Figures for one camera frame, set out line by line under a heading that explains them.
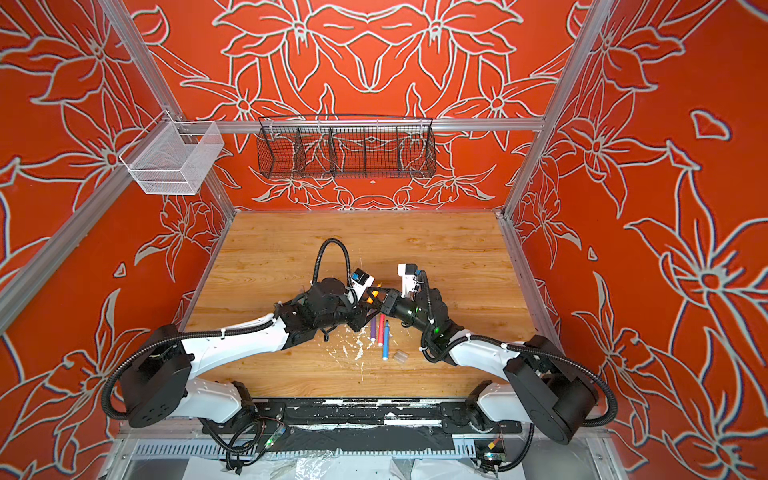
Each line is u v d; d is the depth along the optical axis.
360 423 0.73
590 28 0.72
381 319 0.90
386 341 0.85
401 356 0.82
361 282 0.70
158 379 0.41
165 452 0.70
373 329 0.88
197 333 0.47
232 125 0.92
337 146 1.00
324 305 0.62
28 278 0.52
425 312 0.62
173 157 0.92
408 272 0.74
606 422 0.41
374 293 0.76
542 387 0.42
